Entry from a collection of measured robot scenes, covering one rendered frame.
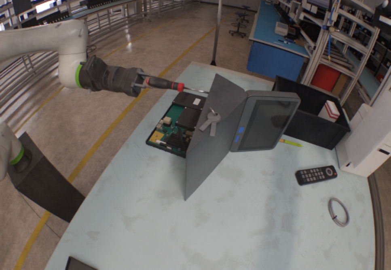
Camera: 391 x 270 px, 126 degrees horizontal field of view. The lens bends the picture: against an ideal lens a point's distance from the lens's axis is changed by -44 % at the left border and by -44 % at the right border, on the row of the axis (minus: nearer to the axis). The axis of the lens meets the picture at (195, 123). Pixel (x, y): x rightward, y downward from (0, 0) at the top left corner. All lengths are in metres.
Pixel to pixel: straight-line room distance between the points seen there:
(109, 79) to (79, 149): 1.60
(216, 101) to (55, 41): 0.51
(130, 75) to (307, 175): 0.58
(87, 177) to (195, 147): 1.60
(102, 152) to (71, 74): 1.37
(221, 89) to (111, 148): 1.61
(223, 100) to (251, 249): 0.34
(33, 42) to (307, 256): 0.96
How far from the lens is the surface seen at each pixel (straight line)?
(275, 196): 0.51
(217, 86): 0.39
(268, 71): 1.99
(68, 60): 0.62
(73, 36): 0.60
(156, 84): 0.43
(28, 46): 0.66
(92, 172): 1.80
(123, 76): 0.50
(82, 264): 0.48
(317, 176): 0.60
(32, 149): 1.09
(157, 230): 0.43
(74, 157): 2.01
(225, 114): 0.32
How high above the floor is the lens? 1.42
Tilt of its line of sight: 46 degrees down
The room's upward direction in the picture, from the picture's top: 5 degrees clockwise
